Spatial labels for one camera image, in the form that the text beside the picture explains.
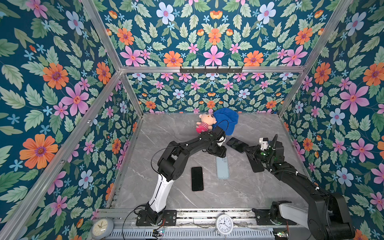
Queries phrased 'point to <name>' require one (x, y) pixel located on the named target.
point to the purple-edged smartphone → (197, 179)
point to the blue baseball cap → (226, 119)
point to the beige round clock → (102, 228)
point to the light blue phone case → (222, 165)
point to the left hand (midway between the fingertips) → (225, 151)
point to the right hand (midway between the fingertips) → (243, 147)
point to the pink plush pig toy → (207, 120)
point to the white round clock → (224, 224)
